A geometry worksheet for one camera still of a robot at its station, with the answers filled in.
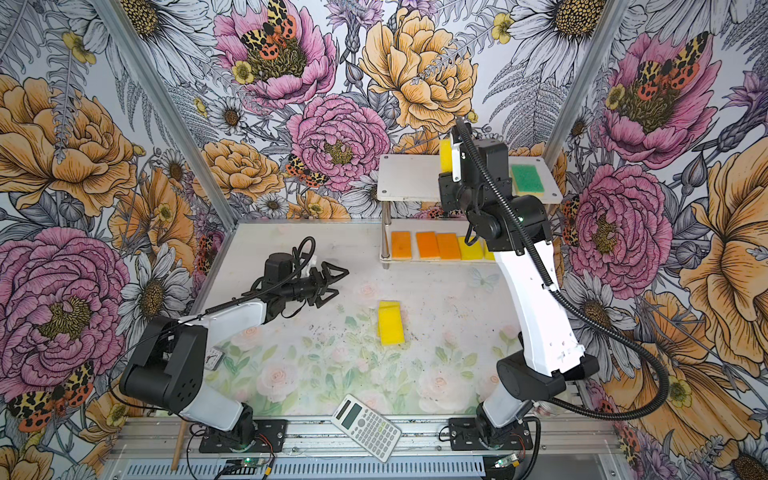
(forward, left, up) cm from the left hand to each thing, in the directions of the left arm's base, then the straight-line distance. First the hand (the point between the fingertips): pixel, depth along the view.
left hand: (344, 288), depth 87 cm
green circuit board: (-40, +19, -12) cm, 46 cm away
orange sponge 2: (+20, -27, -5) cm, 34 cm away
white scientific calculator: (-34, -9, -12) cm, 37 cm away
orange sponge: (+21, -17, -5) cm, 28 cm away
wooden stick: (-36, +38, -13) cm, 54 cm away
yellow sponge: (+17, -43, -4) cm, 46 cm away
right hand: (+3, -27, +34) cm, 44 cm away
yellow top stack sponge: (-6, -13, -11) cm, 18 cm away
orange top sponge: (+20, -34, -5) cm, 40 cm away
